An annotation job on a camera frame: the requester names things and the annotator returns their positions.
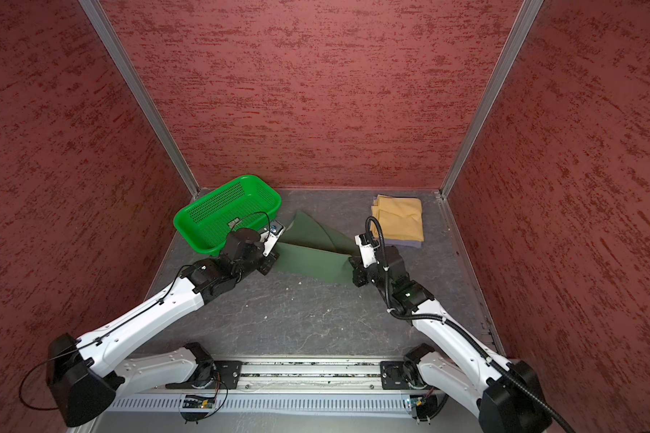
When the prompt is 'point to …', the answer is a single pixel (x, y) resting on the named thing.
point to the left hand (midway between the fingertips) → (270, 248)
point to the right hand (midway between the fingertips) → (350, 263)
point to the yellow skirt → (400, 217)
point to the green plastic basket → (246, 202)
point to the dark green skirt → (312, 248)
